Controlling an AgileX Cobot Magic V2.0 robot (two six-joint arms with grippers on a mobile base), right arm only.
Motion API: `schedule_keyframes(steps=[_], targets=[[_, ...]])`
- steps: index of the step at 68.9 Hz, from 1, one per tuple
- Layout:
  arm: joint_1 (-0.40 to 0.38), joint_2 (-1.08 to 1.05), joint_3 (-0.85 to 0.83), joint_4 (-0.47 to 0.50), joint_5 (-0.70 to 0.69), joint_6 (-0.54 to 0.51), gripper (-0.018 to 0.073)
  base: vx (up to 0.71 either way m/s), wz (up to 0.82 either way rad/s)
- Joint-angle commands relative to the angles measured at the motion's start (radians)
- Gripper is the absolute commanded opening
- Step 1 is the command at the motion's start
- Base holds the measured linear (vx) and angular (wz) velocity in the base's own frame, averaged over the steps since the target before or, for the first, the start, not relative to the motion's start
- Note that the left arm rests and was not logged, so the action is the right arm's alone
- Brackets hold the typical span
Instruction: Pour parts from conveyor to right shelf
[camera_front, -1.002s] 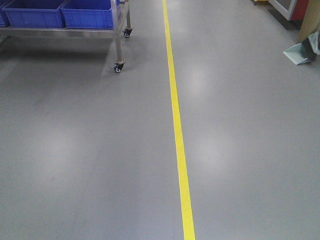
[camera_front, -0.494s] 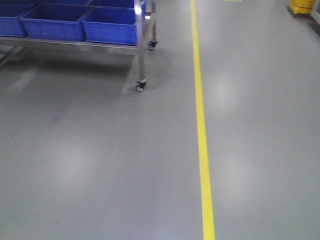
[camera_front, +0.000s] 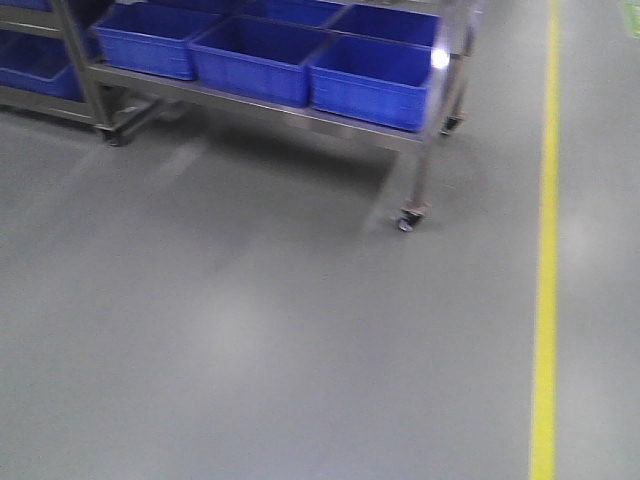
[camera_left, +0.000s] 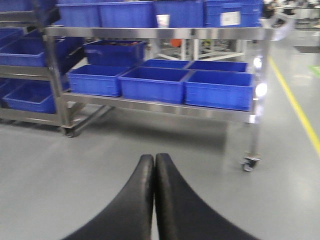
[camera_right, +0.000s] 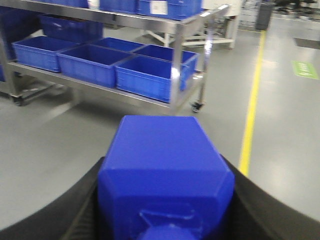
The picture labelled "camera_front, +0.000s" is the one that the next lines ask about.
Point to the steel rack on castors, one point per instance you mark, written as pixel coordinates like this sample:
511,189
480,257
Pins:
421,170

